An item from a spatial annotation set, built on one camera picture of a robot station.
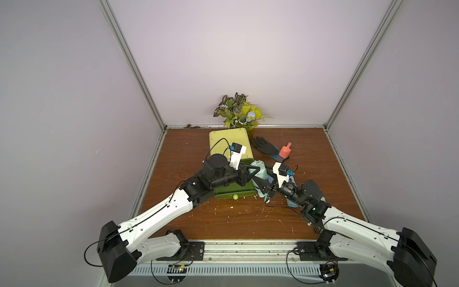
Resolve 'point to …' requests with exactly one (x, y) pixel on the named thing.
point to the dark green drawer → (235, 190)
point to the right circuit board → (329, 272)
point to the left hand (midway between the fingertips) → (258, 169)
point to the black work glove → (268, 149)
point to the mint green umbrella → (261, 173)
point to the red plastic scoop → (285, 150)
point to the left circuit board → (176, 268)
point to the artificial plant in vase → (238, 113)
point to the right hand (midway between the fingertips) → (259, 169)
